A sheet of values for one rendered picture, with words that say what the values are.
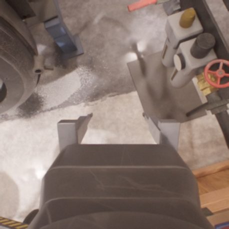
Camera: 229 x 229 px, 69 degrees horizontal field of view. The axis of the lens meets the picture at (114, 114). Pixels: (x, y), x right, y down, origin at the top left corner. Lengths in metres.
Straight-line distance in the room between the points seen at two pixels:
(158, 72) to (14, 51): 0.72
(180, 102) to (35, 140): 0.84
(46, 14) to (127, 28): 0.46
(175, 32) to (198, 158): 0.63
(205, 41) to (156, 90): 0.50
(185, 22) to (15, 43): 0.44
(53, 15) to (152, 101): 0.64
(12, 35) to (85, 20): 0.78
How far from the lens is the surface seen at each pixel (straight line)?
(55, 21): 0.93
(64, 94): 1.03
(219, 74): 0.48
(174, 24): 0.57
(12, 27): 0.49
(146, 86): 0.95
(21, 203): 1.16
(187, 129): 0.95
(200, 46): 0.49
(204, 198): 0.59
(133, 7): 0.57
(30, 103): 1.11
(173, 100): 0.95
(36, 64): 0.57
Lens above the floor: 0.91
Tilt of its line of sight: 78 degrees down
